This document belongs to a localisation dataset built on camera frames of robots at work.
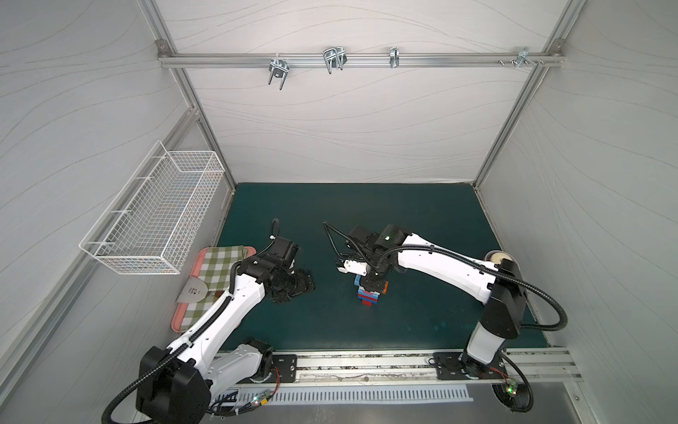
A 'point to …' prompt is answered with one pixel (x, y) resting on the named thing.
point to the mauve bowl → (487, 256)
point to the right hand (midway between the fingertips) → (369, 281)
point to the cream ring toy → (498, 256)
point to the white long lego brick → (354, 267)
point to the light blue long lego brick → (360, 291)
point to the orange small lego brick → (386, 287)
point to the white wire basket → (151, 224)
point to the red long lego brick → (371, 299)
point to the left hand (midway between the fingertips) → (305, 290)
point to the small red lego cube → (367, 303)
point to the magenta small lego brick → (368, 292)
